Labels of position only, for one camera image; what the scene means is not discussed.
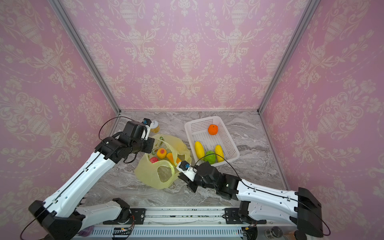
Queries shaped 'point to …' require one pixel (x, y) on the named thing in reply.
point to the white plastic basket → (225, 140)
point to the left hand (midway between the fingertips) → (152, 142)
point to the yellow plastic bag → (158, 170)
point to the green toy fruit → (211, 158)
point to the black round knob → (299, 235)
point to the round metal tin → (275, 232)
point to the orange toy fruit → (213, 129)
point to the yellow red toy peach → (161, 153)
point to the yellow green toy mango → (199, 149)
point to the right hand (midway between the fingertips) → (181, 174)
